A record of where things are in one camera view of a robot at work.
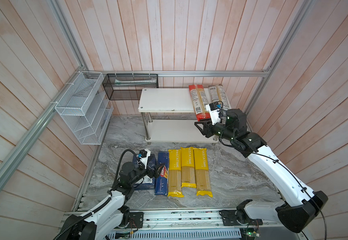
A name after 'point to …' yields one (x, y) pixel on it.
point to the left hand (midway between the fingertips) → (158, 161)
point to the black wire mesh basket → (128, 86)
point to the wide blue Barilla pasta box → (147, 183)
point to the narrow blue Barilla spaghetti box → (161, 182)
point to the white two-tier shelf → (168, 116)
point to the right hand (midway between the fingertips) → (197, 121)
